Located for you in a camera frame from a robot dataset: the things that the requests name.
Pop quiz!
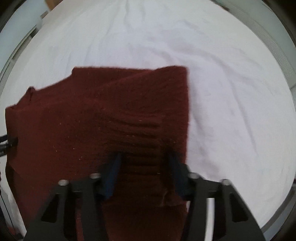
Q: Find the dark red knit sweater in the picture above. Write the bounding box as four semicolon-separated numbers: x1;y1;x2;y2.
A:
5;66;189;240

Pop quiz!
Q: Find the white bed sheet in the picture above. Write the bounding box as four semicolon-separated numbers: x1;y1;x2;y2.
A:
1;1;295;240

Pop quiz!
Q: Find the white wardrobe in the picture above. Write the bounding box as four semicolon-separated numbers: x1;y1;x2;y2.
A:
219;1;295;96

